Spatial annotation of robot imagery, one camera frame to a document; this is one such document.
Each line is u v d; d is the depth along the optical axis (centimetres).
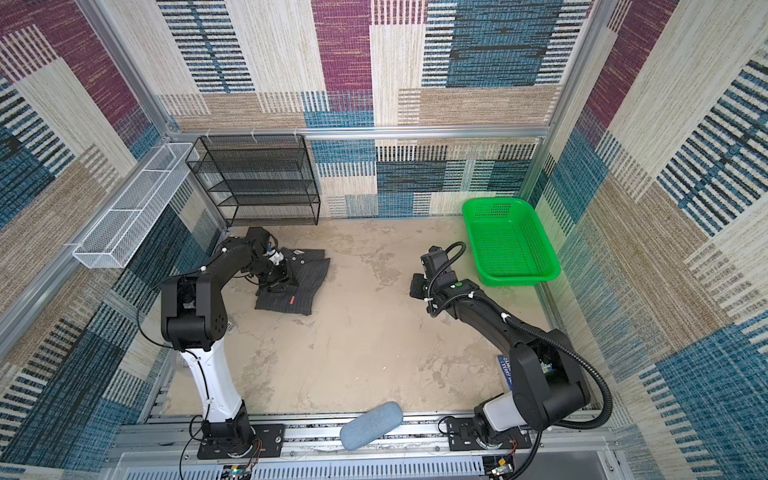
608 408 39
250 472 70
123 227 74
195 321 55
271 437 75
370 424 73
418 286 79
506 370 81
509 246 112
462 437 73
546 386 43
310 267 102
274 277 86
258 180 109
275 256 89
